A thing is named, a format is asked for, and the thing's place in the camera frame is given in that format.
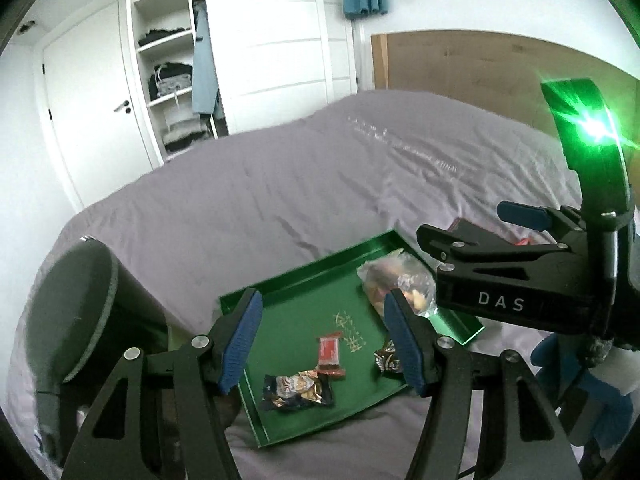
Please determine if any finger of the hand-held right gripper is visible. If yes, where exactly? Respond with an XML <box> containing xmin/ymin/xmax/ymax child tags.
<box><xmin>497</xmin><ymin>201</ymin><xmax>587</xmax><ymax>234</ymax></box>
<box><xmin>416</xmin><ymin>220</ymin><xmax>572</xmax><ymax>267</ymax></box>

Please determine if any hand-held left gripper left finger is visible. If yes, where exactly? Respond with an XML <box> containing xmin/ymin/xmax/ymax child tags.
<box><xmin>61</xmin><ymin>289</ymin><xmax>264</xmax><ymax>480</ymax></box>

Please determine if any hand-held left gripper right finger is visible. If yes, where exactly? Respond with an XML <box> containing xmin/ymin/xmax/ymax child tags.
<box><xmin>384</xmin><ymin>287</ymin><xmax>583</xmax><ymax>480</ymax></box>

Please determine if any brown snack packet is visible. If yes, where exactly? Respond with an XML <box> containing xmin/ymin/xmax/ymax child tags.
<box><xmin>372</xmin><ymin>340</ymin><xmax>407</xmax><ymax>376</ymax></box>

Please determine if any green metal tray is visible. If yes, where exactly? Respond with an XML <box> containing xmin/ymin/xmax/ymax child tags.
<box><xmin>220</xmin><ymin>230</ymin><xmax>487</xmax><ymax>449</ymax></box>

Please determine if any clear plastic bag of snacks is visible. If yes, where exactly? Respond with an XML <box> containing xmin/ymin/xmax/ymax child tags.
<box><xmin>356</xmin><ymin>249</ymin><xmax>441</xmax><ymax>317</ymax></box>

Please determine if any gold dark cookie packet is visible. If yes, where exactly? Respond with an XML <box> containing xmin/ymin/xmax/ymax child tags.
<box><xmin>262</xmin><ymin>370</ymin><xmax>335</xmax><ymax>414</ymax></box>

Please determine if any red snack bar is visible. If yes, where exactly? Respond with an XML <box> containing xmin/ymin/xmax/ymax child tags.
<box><xmin>313</xmin><ymin>333</ymin><xmax>347</xmax><ymax>380</ymax></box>

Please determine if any blue white object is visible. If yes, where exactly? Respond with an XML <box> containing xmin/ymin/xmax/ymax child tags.
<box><xmin>529</xmin><ymin>332</ymin><xmax>635</xmax><ymax>453</ymax></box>

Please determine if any wooden headboard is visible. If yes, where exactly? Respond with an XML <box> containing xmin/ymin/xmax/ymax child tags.
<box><xmin>371</xmin><ymin>32</ymin><xmax>640</xmax><ymax>157</ymax></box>

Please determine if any brown black electric kettle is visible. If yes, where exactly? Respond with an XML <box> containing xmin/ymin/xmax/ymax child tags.
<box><xmin>22</xmin><ymin>237</ymin><xmax>173</xmax><ymax>468</ymax></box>

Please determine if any white basket bag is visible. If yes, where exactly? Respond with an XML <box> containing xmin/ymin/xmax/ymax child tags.
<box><xmin>151</xmin><ymin>62</ymin><xmax>194</xmax><ymax>99</ymax></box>

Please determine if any white door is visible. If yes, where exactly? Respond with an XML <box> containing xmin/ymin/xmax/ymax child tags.
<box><xmin>42</xmin><ymin>0</ymin><xmax>155</xmax><ymax>211</ymax></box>

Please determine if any light blue hanging garment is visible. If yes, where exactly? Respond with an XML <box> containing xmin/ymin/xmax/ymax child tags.
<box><xmin>192</xmin><ymin>2</ymin><xmax>219</xmax><ymax>117</ymax></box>

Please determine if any white wardrobe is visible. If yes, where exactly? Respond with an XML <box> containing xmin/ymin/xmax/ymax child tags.
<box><xmin>125</xmin><ymin>0</ymin><xmax>359</xmax><ymax>163</ymax></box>

